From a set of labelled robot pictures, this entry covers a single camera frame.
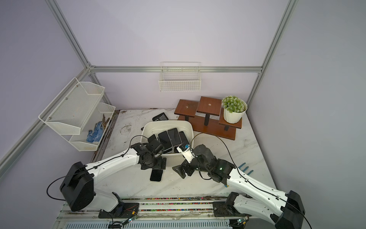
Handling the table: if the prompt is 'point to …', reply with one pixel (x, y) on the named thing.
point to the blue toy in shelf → (97, 133)
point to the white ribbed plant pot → (232, 118)
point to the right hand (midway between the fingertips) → (180, 163)
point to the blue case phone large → (184, 140)
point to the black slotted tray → (161, 117)
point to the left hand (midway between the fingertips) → (157, 168)
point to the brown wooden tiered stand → (207, 116)
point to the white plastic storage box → (150, 128)
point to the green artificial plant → (232, 103)
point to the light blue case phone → (174, 137)
